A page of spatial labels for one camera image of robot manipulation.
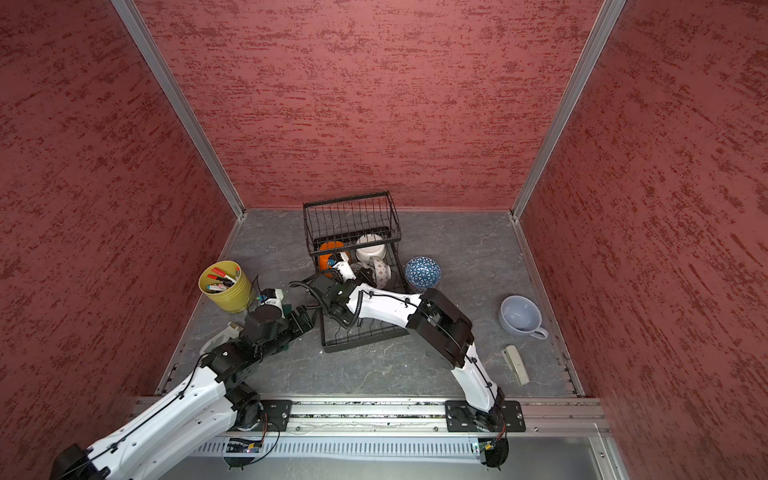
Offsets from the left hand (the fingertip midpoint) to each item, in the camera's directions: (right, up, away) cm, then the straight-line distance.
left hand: (310, 319), depth 82 cm
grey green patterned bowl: (+20, +12, +8) cm, 25 cm away
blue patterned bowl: (+33, +11, +15) cm, 38 cm away
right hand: (+17, +12, +7) cm, 21 cm away
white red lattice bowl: (+13, +14, +7) cm, 21 cm away
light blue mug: (+63, -1, +10) cm, 64 cm away
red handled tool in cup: (-28, +12, +6) cm, 31 cm away
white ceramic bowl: (+18, +19, +17) cm, 31 cm away
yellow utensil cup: (-28, +9, +7) cm, 30 cm away
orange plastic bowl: (+5, +18, -3) cm, 18 cm away
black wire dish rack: (+10, +23, +24) cm, 35 cm away
